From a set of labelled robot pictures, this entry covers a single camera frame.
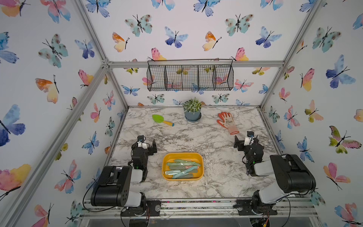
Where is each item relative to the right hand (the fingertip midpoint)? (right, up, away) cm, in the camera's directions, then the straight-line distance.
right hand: (245, 135), depth 91 cm
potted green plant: (-34, +17, +10) cm, 39 cm away
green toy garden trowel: (-59, +10, +24) cm, 65 cm away
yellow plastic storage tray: (-40, -19, -5) cm, 44 cm away
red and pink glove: (-6, +7, +17) cm, 20 cm away
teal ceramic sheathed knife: (-43, -23, -6) cm, 49 cm away
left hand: (-63, -3, 0) cm, 63 cm away
